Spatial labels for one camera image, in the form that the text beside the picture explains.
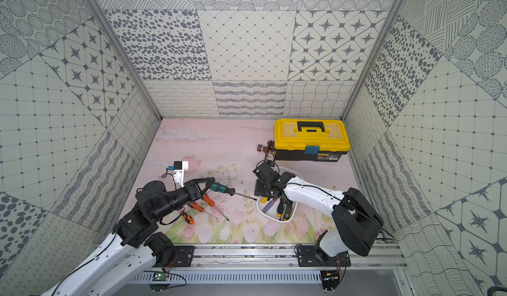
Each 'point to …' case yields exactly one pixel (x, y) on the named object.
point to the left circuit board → (160, 277)
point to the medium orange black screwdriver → (199, 207)
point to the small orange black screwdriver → (187, 217)
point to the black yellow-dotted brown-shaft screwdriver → (288, 210)
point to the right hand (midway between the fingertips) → (261, 191)
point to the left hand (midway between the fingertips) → (212, 177)
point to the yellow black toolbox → (310, 139)
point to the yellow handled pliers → (269, 148)
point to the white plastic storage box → (282, 209)
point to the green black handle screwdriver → (217, 187)
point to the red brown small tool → (260, 148)
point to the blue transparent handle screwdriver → (267, 207)
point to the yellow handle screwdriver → (264, 200)
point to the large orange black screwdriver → (211, 202)
